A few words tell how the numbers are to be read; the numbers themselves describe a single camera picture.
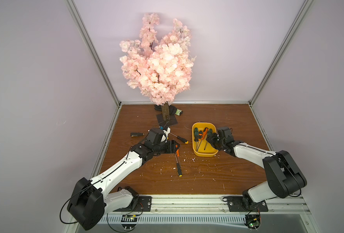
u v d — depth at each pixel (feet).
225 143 2.29
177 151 2.99
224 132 2.33
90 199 1.28
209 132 3.27
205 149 3.03
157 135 2.01
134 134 3.38
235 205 2.38
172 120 3.56
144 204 2.39
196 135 3.20
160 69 2.03
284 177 1.43
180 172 2.71
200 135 3.22
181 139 3.20
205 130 3.29
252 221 2.29
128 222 2.36
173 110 3.73
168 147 2.29
